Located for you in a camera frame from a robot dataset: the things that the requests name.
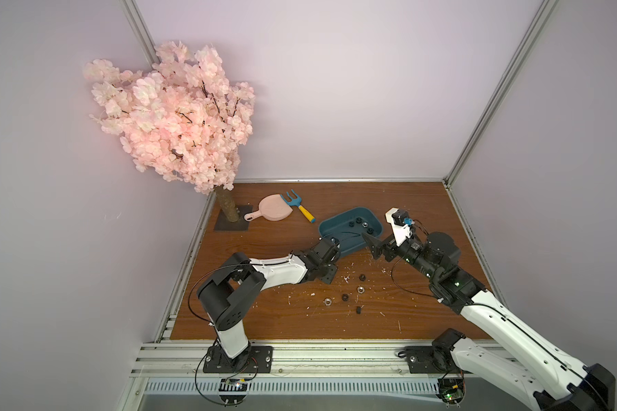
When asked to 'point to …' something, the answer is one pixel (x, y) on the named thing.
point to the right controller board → (452, 390)
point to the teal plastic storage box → (348, 228)
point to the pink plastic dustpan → (272, 207)
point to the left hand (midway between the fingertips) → (334, 269)
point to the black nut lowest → (359, 310)
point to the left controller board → (233, 391)
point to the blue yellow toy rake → (296, 202)
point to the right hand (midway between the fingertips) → (379, 219)
